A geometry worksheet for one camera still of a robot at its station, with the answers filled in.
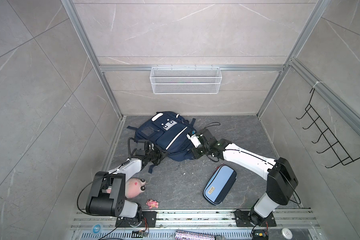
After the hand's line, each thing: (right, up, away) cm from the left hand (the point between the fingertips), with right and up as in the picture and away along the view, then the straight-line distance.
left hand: (168, 148), depth 89 cm
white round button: (+58, -38, -20) cm, 72 cm away
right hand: (+14, 0, -3) cm, 15 cm away
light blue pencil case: (+29, -19, -9) cm, 36 cm away
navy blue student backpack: (-1, +10, +12) cm, 16 cm away
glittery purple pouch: (+11, -36, -23) cm, 44 cm away
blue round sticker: (-33, -37, -18) cm, 53 cm away
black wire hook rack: (+77, +9, -20) cm, 80 cm away
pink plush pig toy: (-17, -19, -12) cm, 28 cm away
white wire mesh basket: (+9, +45, +11) cm, 47 cm away
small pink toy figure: (-7, -27, -13) cm, 31 cm away
